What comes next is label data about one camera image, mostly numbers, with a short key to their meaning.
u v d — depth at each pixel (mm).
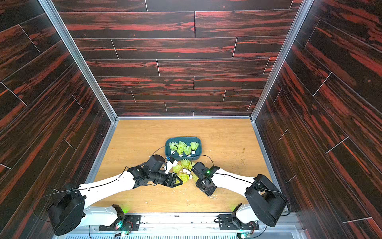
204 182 617
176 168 889
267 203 427
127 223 730
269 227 436
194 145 986
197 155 939
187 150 965
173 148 972
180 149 983
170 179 690
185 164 908
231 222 654
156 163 638
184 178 860
